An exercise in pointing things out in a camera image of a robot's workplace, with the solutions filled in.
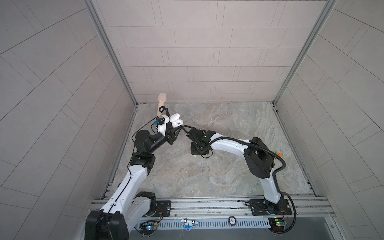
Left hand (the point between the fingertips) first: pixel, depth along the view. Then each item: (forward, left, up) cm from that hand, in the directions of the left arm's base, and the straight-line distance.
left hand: (180, 125), depth 73 cm
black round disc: (-37, -25, -25) cm, 51 cm away
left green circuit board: (-39, +13, -23) cm, 47 cm away
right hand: (-3, -6, -25) cm, 26 cm away
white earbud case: (+1, +3, +4) cm, 5 cm away
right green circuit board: (-38, -45, -25) cm, 64 cm away
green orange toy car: (-4, -57, -22) cm, 61 cm away
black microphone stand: (+19, +11, -12) cm, 25 cm away
